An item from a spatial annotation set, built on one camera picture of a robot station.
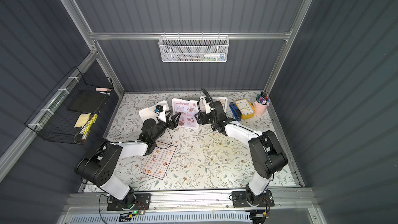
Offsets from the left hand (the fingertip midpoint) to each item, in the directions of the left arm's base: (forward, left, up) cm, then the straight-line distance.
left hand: (176, 112), depth 85 cm
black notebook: (-2, +41, +11) cm, 43 cm away
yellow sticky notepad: (-10, +42, +8) cm, 44 cm away
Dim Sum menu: (-21, +11, -19) cm, 31 cm away
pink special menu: (+5, -6, -4) cm, 9 cm away
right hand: (+2, -14, -5) cm, 15 cm away
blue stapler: (+11, -39, -15) cm, 43 cm away
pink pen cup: (+12, -53, -8) cm, 55 cm away
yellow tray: (+14, -46, -16) cm, 50 cm away
